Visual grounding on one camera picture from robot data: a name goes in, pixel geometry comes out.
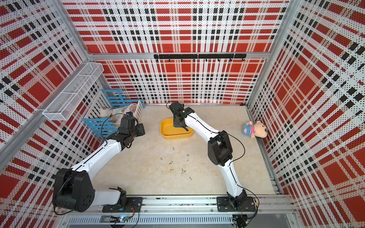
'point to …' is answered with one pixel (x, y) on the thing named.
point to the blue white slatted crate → (102, 128)
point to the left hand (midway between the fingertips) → (141, 127)
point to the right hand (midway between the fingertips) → (182, 122)
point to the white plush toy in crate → (116, 113)
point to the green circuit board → (121, 219)
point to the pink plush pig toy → (259, 130)
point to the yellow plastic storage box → (168, 131)
